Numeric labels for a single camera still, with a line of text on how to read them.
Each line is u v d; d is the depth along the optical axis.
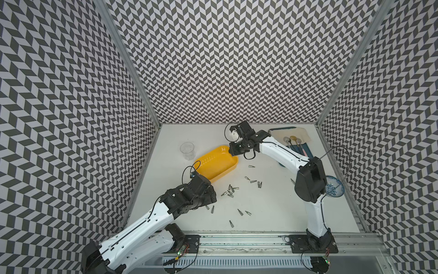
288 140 1.08
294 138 1.11
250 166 1.02
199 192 0.58
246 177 0.94
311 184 0.52
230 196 0.88
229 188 0.89
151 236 0.47
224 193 0.86
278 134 1.09
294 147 1.05
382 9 0.68
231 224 0.79
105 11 0.72
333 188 0.88
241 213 0.82
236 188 0.90
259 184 0.91
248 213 0.83
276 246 0.74
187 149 0.95
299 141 1.07
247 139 0.66
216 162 1.00
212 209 0.82
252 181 0.91
